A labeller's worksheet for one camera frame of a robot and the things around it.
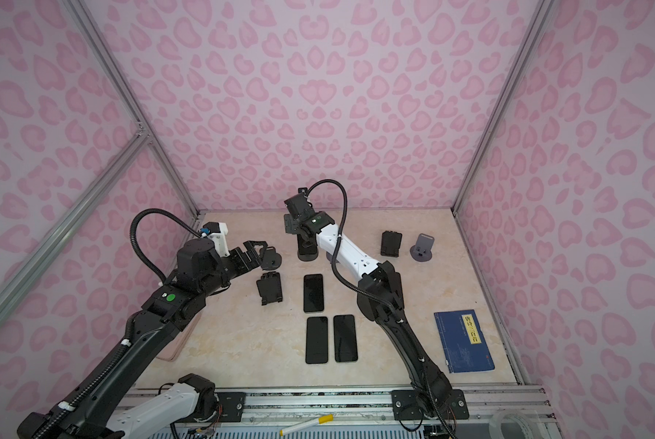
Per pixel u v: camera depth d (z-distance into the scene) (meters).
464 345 0.84
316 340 0.84
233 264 0.64
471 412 0.72
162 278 0.55
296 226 0.88
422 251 1.01
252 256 0.65
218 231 0.65
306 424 0.70
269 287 0.92
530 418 0.72
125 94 0.83
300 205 0.75
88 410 0.39
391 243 1.04
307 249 1.01
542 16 0.70
